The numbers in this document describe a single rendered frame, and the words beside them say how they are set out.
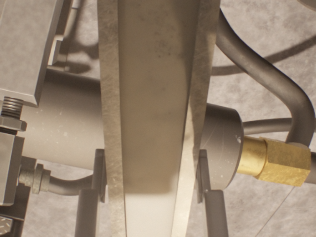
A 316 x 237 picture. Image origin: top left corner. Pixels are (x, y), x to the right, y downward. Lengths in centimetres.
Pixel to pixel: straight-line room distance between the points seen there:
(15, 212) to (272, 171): 58
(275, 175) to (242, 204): 117
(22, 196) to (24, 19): 72
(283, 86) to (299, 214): 128
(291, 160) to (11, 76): 28
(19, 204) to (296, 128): 61
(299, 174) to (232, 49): 13
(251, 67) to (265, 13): 78
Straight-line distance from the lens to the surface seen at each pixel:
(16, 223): 92
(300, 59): 134
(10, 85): 25
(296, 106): 47
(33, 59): 26
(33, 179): 92
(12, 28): 26
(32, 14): 26
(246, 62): 48
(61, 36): 56
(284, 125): 106
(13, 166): 29
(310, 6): 49
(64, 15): 55
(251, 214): 167
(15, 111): 29
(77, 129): 39
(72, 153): 40
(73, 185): 93
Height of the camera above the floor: 110
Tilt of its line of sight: 54 degrees down
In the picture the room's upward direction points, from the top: 177 degrees clockwise
